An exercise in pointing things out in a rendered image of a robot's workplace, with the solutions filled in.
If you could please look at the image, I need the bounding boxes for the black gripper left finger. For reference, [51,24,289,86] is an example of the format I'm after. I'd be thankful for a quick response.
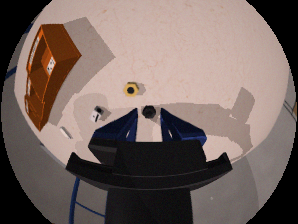
[92,108,138,142]

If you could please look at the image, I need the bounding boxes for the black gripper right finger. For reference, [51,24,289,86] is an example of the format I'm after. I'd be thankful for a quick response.
[160,108,207,147]

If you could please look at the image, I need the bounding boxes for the white domino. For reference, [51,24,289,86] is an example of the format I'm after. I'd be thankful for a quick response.
[47,57,55,75]

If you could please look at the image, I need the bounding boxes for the orange rack of bins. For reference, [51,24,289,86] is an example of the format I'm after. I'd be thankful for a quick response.
[24,24,82,132]

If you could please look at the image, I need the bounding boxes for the yellow hex nut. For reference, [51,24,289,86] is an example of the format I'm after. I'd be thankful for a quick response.
[123,82,139,97]

